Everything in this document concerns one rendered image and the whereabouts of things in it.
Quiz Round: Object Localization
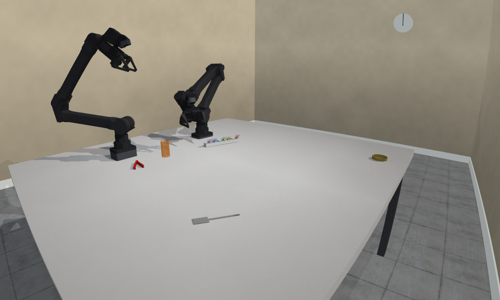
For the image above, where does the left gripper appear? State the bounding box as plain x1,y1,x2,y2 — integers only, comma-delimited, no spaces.
179,109,206,128

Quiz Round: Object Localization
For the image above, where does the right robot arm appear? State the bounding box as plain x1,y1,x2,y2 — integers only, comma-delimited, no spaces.
51,28,136,154

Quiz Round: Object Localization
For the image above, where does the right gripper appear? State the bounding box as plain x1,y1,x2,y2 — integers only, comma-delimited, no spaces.
106,51,137,72

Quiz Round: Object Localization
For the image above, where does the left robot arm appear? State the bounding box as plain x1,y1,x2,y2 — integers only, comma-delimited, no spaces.
174,63,225,138

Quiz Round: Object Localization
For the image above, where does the translucent orange pill bottle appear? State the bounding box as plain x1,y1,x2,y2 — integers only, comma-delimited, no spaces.
161,140,170,158

